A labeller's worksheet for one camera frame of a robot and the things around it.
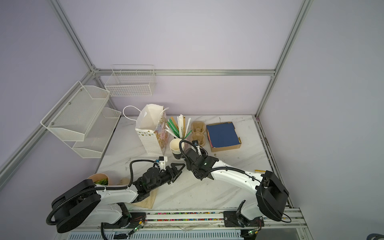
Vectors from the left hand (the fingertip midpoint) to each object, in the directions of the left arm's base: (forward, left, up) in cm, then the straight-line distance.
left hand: (184, 169), depth 80 cm
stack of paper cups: (+16, +7, -3) cm, 18 cm away
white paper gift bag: (+17, +17, +15) cm, 29 cm away
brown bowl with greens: (-4, +46, -3) cm, 46 cm away
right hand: (+4, -3, -1) cm, 5 cm away
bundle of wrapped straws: (+28, +6, +3) cm, 28 cm away
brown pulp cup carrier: (+35, -8, -7) cm, 36 cm away
